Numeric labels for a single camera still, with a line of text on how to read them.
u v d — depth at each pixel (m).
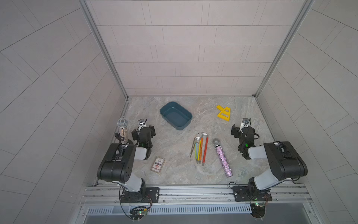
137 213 0.65
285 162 0.45
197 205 0.69
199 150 0.87
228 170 0.78
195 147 0.88
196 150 0.87
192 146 0.89
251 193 0.65
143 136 0.71
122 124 0.66
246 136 0.69
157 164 0.80
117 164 0.44
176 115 1.10
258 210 0.68
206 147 0.89
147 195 0.70
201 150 0.87
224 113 1.05
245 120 0.79
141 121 0.78
